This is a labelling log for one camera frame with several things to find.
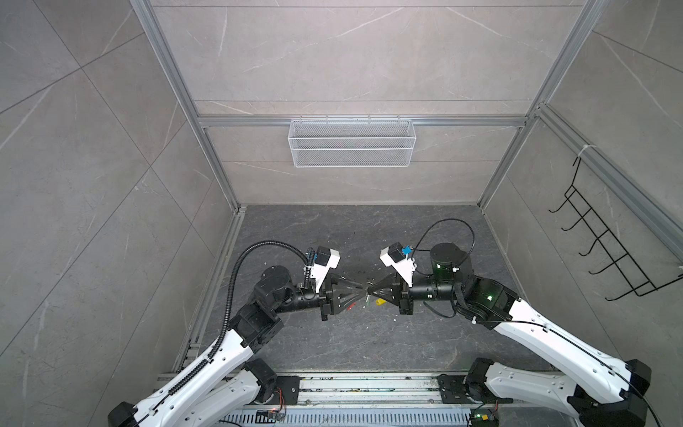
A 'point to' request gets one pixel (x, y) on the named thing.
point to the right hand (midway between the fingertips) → (371, 288)
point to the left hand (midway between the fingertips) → (362, 287)
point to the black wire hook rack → (602, 235)
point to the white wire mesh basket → (351, 143)
